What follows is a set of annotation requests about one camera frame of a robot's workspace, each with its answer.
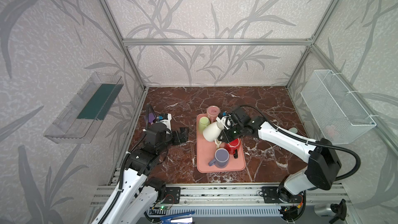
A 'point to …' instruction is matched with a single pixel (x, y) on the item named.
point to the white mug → (211, 132)
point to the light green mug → (203, 122)
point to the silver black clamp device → (339, 210)
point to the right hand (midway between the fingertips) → (219, 133)
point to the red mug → (235, 144)
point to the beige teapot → (217, 143)
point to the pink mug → (212, 112)
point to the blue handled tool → (167, 219)
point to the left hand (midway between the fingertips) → (184, 125)
